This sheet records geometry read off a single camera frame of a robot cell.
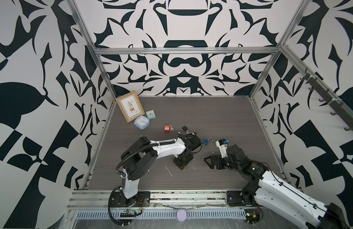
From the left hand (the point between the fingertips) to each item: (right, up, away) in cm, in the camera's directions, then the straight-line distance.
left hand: (190, 162), depth 85 cm
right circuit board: (+29, -21, -14) cm, 39 cm away
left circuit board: (-31, -19, -17) cm, 40 cm away
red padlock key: (-12, +18, +16) cm, 27 cm away
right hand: (+10, +4, -7) cm, 13 cm away
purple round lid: (-6, -16, -22) cm, 28 cm away
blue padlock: (+10, +10, +9) cm, 17 cm away
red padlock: (-15, +19, +16) cm, 29 cm away
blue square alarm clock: (-32, +22, +16) cm, 42 cm away
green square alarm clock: (-27, +28, +21) cm, 44 cm away
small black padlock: (-2, +18, +16) cm, 25 cm away
